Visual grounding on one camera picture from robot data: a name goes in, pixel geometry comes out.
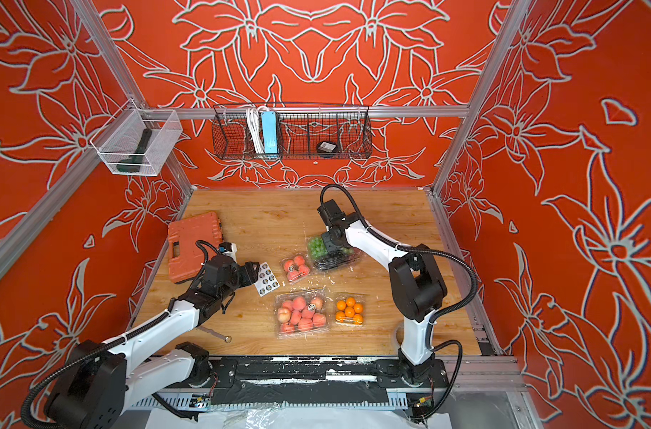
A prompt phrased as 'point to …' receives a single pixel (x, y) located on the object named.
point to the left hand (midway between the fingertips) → (252, 264)
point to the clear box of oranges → (349, 308)
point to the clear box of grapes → (321, 260)
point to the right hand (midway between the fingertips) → (336, 236)
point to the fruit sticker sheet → (266, 280)
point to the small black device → (326, 147)
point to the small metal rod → (227, 339)
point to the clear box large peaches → (301, 314)
